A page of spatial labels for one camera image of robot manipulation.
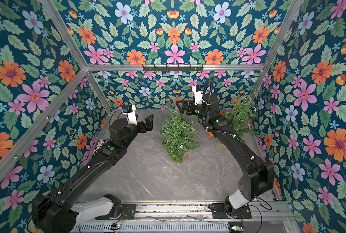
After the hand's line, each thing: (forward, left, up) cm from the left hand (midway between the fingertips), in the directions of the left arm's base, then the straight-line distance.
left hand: (146, 114), depth 72 cm
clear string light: (-15, -17, -8) cm, 24 cm away
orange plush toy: (+7, -39, -33) cm, 52 cm away
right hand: (+6, -21, +4) cm, 23 cm away
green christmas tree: (-12, -16, -4) cm, 20 cm away
